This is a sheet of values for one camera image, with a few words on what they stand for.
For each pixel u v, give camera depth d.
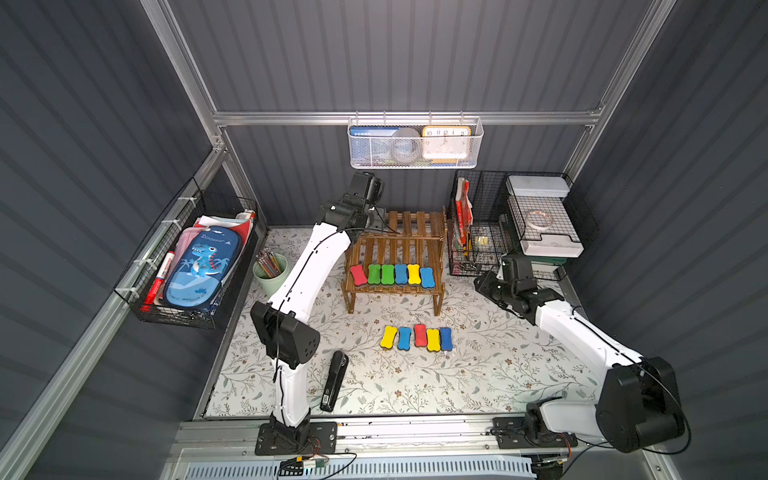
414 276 0.85
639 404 0.41
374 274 0.87
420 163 0.89
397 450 0.73
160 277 0.65
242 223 0.79
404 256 0.93
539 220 0.95
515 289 0.65
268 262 0.88
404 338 0.91
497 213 1.20
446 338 0.89
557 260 0.99
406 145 0.90
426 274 0.87
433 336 0.89
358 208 0.60
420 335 0.91
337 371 0.82
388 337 0.89
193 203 0.77
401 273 0.87
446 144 0.89
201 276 0.64
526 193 1.02
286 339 0.47
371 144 0.83
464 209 1.16
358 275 0.87
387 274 0.87
